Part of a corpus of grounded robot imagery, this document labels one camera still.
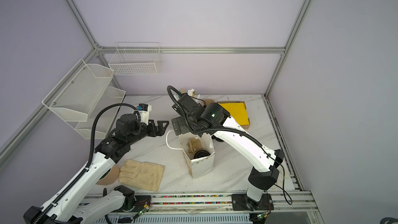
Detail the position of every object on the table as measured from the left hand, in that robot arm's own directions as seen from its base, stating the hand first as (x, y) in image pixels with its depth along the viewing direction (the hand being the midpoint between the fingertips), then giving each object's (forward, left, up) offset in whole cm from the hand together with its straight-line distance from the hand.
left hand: (160, 124), depth 74 cm
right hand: (-6, -11, +7) cm, 15 cm away
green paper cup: (-10, -20, -11) cm, 25 cm away
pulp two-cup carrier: (-1, -16, -21) cm, 26 cm away
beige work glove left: (-17, +12, -24) cm, 32 cm away
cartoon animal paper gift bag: (-18, -19, -9) cm, 27 cm away
